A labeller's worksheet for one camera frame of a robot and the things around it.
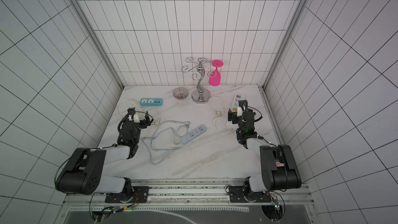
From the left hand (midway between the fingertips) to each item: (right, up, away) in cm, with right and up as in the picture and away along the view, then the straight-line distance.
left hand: (139, 114), depth 91 cm
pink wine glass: (+47, +23, +10) cm, 53 cm away
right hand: (+61, +5, 0) cm, 61 cm away
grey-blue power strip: (+28, -14, -1) cm, 32 cm away
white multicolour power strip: (+64, +10, +19) cm, 67 cm away
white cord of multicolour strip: (+49, -1, +11) cm, 50 cm away
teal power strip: (+2, +7, +16) cm, 18 cm away
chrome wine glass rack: (+36, +11, +23) cm, 44 cm away
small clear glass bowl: (+22, +13, +23) cm, 34 cm away
